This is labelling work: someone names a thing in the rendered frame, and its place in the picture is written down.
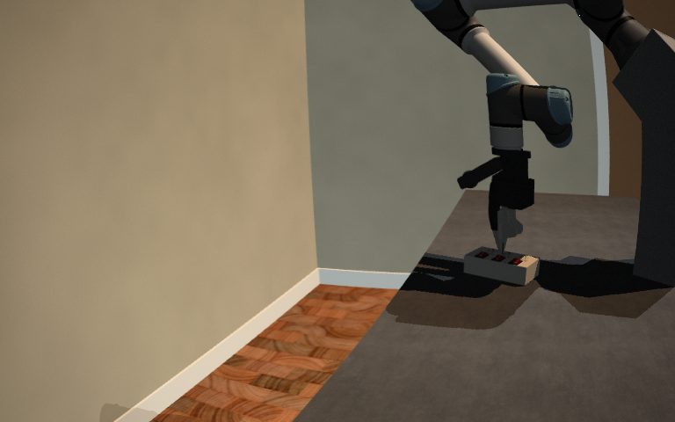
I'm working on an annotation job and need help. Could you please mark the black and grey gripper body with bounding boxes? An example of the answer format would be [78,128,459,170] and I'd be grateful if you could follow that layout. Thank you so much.
[489,147,534,210]

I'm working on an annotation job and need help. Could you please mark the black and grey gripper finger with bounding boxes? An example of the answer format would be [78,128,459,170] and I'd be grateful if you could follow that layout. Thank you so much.
[489,190,518,255]
[501,207,523,254]

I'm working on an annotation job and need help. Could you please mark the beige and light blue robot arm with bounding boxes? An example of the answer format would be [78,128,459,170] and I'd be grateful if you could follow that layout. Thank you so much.
[411,0,651,189]

